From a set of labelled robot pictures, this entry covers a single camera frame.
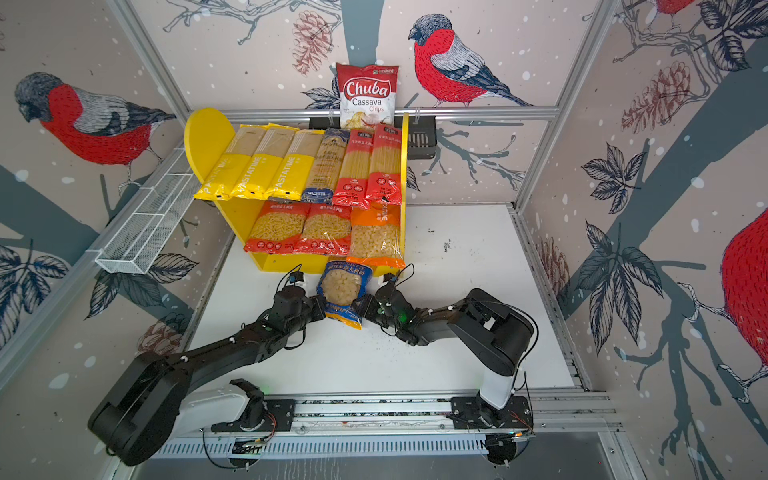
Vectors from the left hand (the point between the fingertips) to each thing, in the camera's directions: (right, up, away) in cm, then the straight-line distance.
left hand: (327, 298), depth 87 cm
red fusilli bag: (-16, +21, +5) cm, 27 cm away
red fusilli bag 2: (-1, +20, +2) cm, 20 cm away
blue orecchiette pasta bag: (+3, +4, +6) cm, 7 cm away
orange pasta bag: (+15, +18, +1) cm, 23 cm away
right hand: (+7, -5, +1) cm, 9 cm away
